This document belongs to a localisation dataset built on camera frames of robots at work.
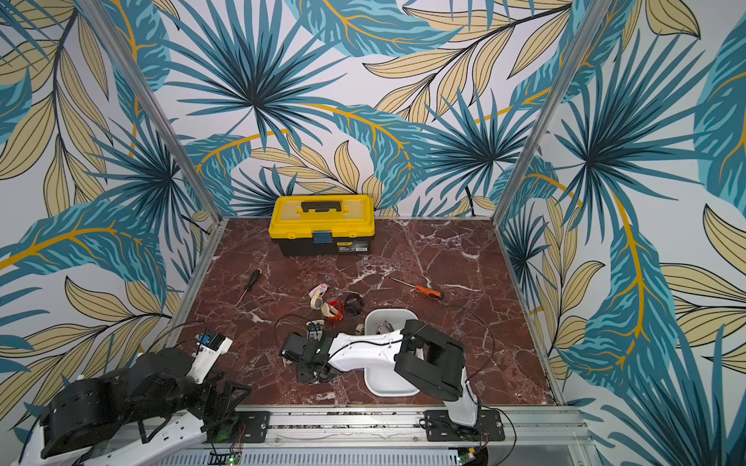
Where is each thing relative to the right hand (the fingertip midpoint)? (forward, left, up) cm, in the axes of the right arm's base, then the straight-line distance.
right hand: (305, 373), depth 82 cm
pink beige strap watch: (+22, -2, +4) cm, 23 cm away
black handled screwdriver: (+34, +20, +2) cm, 39 cm away
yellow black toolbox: (+44, -3, +15) cm, 46 cm away
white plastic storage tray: (-4, -23, +6) cm, 24 cm away
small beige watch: (+14, -24, +1) cm, 28 cm away
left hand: (-9, +11, +18) cm, 23 cm away
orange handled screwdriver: (+26, -36, 0) cm, 45 cm away
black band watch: (+22, -13, 0) cm, 26 cm away
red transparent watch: (+19, -9, +2) cm, 21 cm away
